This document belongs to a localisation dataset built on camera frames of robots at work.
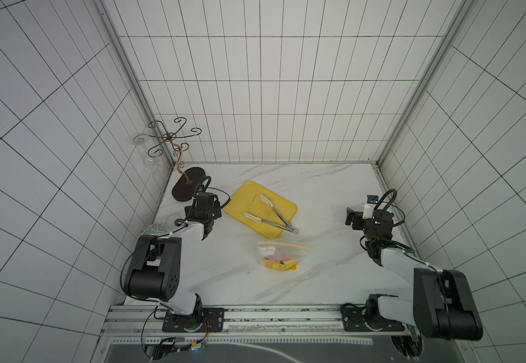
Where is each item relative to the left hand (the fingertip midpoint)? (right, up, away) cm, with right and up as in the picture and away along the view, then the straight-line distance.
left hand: (202, 208), depth 95 cm
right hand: (+68, +2, -5) cm, 68 cm away
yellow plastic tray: (+26, 0, +5) cm, 26 cm away
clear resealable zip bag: (+33, -15, -16) cm, 40 cm away
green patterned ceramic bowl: (-19, -8, -4) cm, 21 cm away
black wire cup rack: (-12, +23, -16) cm, 30 cm away
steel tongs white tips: (+37, -7, -3) cm, 37 cm away
